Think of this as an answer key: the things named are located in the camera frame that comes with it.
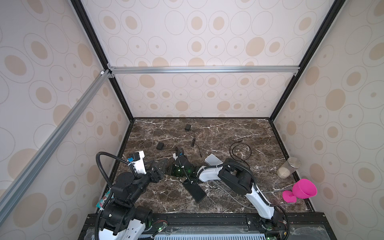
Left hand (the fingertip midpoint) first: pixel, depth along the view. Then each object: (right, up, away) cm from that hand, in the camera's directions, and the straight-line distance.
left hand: (165, 160), depth 64 cm
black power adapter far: (+8, +16, +48) cm, 52 cm away
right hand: (-6, -11, +25) cm, 28 cm away
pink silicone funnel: (+69, -17, +14) cm, 73 cm away
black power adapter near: (-11, +3, +38) cm, 40 cm away
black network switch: (+13, -20, +17) cm, 30 cm away
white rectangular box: (+24, -6, +29) cm, 39 cm away
